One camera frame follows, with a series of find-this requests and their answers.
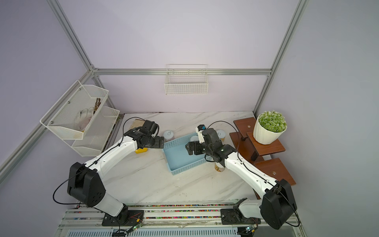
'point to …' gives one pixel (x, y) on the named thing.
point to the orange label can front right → (219, 167)
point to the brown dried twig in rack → (97, 104)
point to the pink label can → (168, 135)
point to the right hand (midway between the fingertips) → (194, 147)
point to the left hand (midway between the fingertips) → (154, 144)
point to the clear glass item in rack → (83, 117)
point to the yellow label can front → (194, 138)
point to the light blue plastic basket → (177, 157)
